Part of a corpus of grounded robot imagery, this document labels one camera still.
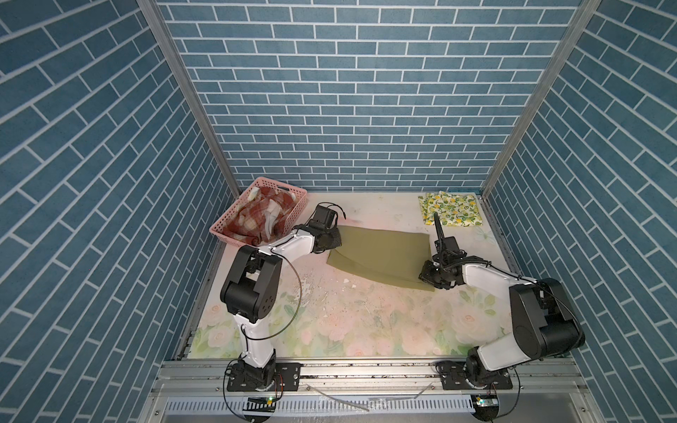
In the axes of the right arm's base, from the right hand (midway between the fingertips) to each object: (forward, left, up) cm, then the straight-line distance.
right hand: (419, 273), depth 93 cm
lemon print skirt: (+32, -18, +1) cm, 37 cm away
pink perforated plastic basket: (+15, +51, +5) cm, 54 cm away
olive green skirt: (+7, +8, 0) cm, 10 cm away
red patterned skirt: (+15, +62, +8) cm, 64 cm away
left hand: (+9, +31, +5) cm, 33 cm away
